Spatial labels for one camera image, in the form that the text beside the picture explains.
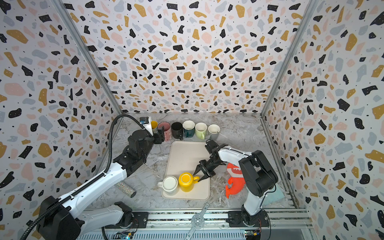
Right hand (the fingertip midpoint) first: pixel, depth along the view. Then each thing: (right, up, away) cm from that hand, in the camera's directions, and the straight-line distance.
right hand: (191, 173), depth 82 cm
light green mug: (+5, +24, +25) cm, 35 cm away
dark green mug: (-3, +24, +19) cm, 31 cm away
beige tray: (-5, +6, +15) cm, 17 cm away
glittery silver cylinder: (-35, -8, -2) cm, 36 cm away
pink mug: (-17, +25, +16) cm, 34 cm away
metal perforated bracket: (+3, -22, -7) cm, 23 cm away
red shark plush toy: (+25, -3, +1) cm, 25 cm away
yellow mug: (-2, -3, -4) cm, 5 cm away
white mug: (-11, -5, -3) cm, 13 cm away
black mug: (-11, +23, +19) cm, 32 cm away
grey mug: (+14, +23, +23) cm, 36 cm away
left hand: (-17, +27, -6) cm, 32 cm away
